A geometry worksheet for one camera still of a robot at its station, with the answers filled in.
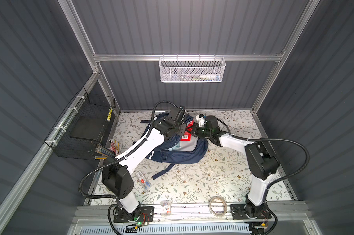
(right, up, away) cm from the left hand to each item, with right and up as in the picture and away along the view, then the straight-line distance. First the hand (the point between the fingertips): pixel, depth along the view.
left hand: (181, 125), depth 82 cm
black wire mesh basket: (-50, 0, -9) cm, 50 cm away
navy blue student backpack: (-5, -16, +7) cm, 18 cm away
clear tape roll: (+20, -43, -5) cm, 48 cm away
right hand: (+3, -3, +8) cm, 9 cm away
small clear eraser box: (-8, -42, -8) cm, 44 cm away
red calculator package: (+4, -7, +5) cm, 9 cm away
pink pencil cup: (-39, -13, +3) cm, 41 cm away
